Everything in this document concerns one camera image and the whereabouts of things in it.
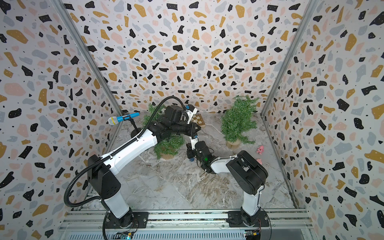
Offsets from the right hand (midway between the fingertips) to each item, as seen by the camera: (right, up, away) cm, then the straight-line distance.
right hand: (188, 144), depth 92 cm
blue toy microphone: (-44, +15, -3) cm, 46 cm away
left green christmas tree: (-11, -1, -8) cm, 13 cm away
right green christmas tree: (+29, +15, -10) cm, 34 cm away
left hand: (+9, +10, -16) cm, 21 cm away
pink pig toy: (+47, -4, +8) cm, 48 cm away
